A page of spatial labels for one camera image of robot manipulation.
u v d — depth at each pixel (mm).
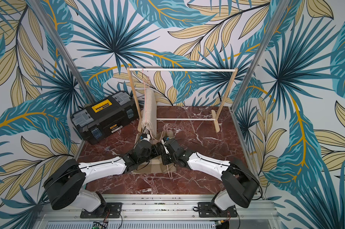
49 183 444
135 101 936
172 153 650
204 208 734
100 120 896
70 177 424
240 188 433
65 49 840
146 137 795
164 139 767
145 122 815
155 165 875
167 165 747
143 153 656
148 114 852
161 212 744
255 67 910
